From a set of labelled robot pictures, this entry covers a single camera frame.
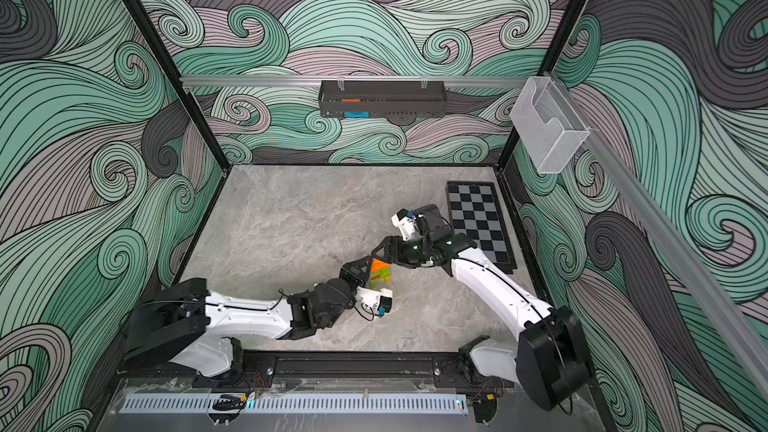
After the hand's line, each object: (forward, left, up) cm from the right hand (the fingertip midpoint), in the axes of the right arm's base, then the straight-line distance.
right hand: (383, 256), depth 79 cm
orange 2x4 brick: (-3, +2, +1) cm, 4 cm away
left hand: (0, +5, +2) cm, 5 cm away
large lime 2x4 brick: (-4, +1, 0) cm, 4 cm away
